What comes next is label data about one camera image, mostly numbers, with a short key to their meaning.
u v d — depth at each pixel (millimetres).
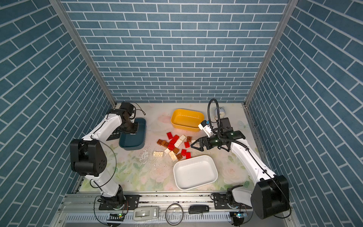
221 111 1052
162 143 945
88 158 473
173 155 902
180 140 966
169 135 992
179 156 892
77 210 723
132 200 748
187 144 964
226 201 737
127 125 742
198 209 694
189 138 992
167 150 932
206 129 717
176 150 912
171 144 951
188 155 900
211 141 691
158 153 911
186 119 1114
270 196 394
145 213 685
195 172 852
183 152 912
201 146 671
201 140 667
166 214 693
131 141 938
